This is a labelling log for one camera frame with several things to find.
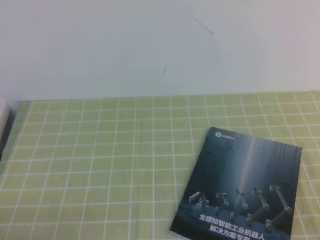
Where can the robot catalogue book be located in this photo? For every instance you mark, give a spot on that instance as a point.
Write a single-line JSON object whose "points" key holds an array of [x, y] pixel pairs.
{"points": [[241, 188]]}

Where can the green checked tablecloth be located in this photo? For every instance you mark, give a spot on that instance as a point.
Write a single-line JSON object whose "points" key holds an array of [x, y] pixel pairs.
{"points": [[116, 168]]}

